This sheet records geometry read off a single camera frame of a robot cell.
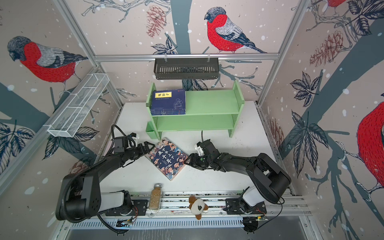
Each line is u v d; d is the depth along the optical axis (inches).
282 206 29.8
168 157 34.8
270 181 17.1
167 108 30.2
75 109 30.0
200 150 32.0
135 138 32.9
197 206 28.1
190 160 30.4
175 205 29.9
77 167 32.2
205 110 31.1
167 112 30.1
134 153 30.6
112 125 43.6
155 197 28.7
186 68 41.9
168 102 30.9
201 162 29.7
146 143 32.3
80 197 16.4
